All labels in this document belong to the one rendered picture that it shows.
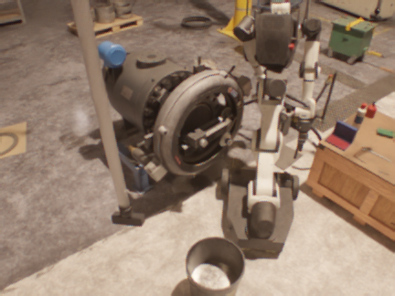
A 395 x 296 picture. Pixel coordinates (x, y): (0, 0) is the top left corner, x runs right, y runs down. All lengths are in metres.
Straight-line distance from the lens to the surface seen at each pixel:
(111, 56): 2.24
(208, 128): 2.10
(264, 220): 1.86
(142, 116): 2.11
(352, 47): 4.96
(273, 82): 1.86
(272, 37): 1.91
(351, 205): 2.46
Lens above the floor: 1.80
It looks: 40 degrees down
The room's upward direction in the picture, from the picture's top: straight up
